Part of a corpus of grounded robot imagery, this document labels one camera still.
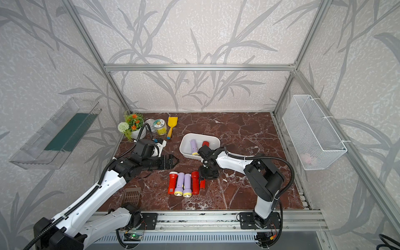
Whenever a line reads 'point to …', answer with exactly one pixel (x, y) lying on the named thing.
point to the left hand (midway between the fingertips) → (174, 162)
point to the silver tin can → (150, 123)
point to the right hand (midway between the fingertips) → (201, 178)
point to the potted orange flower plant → (132, 126)
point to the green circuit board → (135, 237)
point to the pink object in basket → (305, 157)
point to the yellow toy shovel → (172, 122)
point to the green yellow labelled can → (160, 125)
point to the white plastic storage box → (185, 149)
